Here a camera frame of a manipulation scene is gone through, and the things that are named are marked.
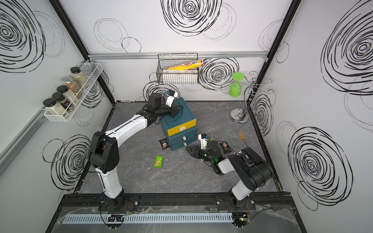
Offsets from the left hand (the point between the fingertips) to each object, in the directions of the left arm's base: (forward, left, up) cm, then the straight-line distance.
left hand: (182, 108), depth 86 cm
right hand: (-19, -4, -16) cm, 25 cm away
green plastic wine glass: (+17, -34, +3) cm, 38 cm away
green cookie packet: (-25, +13, -22) cm, 35 cm away
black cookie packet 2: (-12, +12, -21) cm, 27 cm away
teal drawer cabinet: (-3, -1, -4) cm, 5 cm away
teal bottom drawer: (-13, -1, -18) cm, 22 cm away
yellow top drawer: (-11, -2, -3) cm, 12 cm away
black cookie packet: (-14, -29, -21) cm, 38 cm away
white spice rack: (+21, +59, +10) cm, 63 cm away
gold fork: (-4, -41, -21) cm, 46 cm away
